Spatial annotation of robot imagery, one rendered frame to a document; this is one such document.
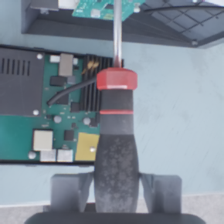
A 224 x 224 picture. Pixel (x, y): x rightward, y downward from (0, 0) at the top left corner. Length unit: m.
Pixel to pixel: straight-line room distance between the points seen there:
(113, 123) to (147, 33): 0.24
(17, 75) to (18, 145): 0.08
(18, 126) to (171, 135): 0.19
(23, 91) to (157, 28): 0.19
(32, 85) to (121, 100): 0.17
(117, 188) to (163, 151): 0.23
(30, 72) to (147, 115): 0.16
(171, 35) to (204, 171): 0.19
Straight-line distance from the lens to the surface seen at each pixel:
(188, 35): 0.41
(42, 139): 0.31
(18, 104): 0.32
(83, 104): 0.33
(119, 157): 0.16
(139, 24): 0.39
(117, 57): 0.17
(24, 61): 0.32
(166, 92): 0.39
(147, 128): 0.38
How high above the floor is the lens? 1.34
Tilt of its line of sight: 73 degrees down
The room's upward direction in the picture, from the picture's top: 89 degrees clockwise
